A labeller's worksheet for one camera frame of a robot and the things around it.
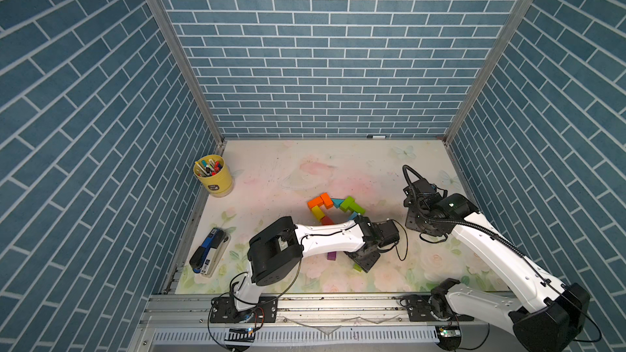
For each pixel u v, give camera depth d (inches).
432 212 21.1
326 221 35.9
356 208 38.6
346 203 37.9
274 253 18.5
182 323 29.0
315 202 38.5
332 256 32.5
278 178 41.7
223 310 28.9
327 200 37.9
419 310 29.0
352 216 36.9
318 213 36.9
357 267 28.9
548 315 14.6
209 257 31.7
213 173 37.4
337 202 37.6
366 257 27.7
